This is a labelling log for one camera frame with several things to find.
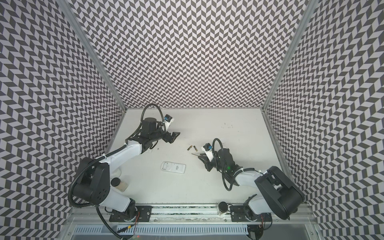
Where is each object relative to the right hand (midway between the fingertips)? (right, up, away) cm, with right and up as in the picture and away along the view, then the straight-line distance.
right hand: (200, 159), depth 85 cm
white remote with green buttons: (-16, -5, +2) cm, 16 cm away
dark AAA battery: (-3, +5, +11) cm, 13 cm away
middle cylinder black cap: (+11, -19, -15) cm, 26 cm away
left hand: (-15, +18, +3) cm, 24 cm away
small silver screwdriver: (-3, +2, +6) cm, 7 cm away
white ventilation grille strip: (-17, -29, -16) cm, 37 cm away
